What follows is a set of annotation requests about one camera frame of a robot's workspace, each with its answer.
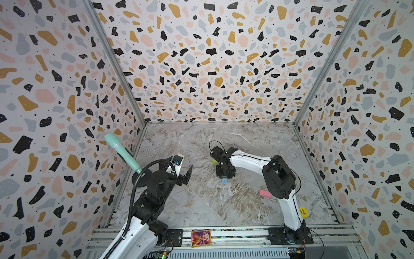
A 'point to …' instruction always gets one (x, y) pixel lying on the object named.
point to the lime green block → (213, 161)
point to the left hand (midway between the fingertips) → (183, 160)
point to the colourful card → (200, 238)
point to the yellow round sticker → (303, 212)
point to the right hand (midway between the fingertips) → (224, 177)
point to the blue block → (224, 180)
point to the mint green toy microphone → (116, 143)
